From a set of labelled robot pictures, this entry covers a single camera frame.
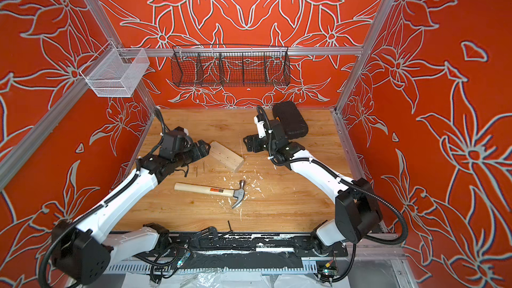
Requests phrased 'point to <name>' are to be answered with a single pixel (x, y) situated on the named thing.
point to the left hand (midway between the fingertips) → (204, 147)
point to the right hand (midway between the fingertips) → (252, 133)
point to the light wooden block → (231, 160)
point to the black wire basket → (230, 65)
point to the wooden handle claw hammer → (238, 192)
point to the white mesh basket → (120, 72)
